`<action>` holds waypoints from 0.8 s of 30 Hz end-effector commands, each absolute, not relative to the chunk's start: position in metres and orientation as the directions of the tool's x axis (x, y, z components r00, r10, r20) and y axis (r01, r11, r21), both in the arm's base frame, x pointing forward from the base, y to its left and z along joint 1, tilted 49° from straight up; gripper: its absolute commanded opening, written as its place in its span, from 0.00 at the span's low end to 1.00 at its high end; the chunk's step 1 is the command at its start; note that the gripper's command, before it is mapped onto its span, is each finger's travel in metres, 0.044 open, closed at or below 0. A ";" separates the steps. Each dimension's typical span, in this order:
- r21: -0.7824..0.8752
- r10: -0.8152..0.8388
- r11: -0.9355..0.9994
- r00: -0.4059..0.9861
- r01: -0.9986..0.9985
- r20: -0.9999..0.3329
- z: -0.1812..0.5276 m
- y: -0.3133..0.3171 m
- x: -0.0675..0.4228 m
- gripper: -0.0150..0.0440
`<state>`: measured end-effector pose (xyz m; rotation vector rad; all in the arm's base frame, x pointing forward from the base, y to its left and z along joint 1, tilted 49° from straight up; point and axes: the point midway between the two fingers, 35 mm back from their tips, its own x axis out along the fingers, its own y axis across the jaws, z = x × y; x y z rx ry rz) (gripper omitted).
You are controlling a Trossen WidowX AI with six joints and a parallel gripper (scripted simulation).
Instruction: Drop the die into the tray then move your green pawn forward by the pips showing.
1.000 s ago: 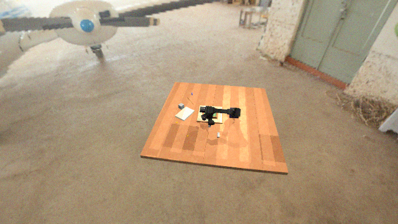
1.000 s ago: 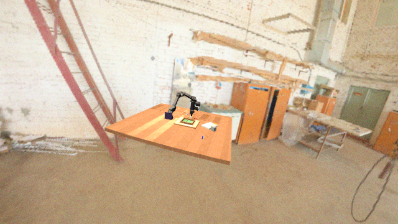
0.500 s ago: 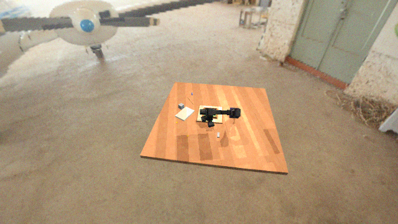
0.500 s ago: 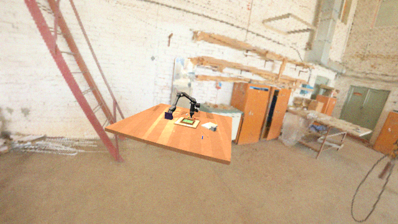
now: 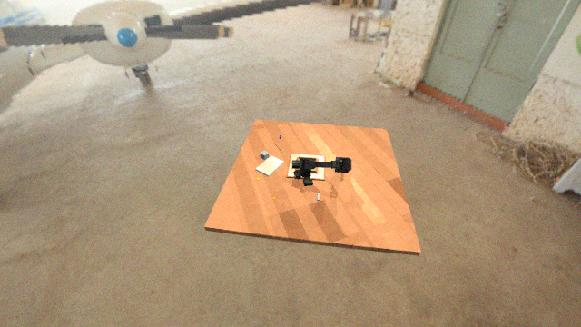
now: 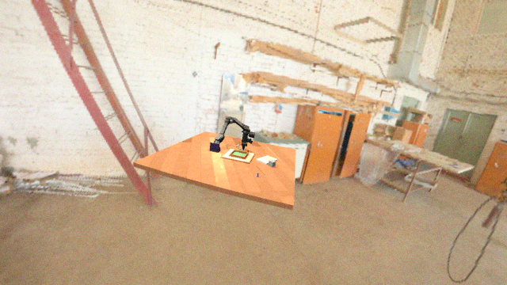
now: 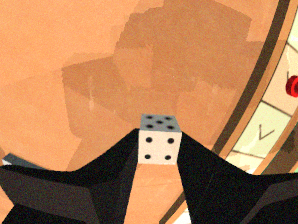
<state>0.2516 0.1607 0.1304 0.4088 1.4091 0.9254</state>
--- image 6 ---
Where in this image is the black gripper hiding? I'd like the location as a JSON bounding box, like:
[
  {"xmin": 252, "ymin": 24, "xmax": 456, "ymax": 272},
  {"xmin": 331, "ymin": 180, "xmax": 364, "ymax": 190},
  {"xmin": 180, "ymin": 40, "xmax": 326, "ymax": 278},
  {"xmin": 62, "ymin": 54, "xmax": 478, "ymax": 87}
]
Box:
[{"xmin": 242, "ymin": 137, "xmax": 248, "ymax": 150}]

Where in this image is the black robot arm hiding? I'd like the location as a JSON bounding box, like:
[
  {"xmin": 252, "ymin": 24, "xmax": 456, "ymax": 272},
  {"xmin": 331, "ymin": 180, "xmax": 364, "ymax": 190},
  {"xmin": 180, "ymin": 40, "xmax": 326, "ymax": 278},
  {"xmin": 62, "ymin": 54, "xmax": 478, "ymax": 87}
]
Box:
[{"xmin": 213, "ymin": 116, "xmax": 255, "ymax": 144}]

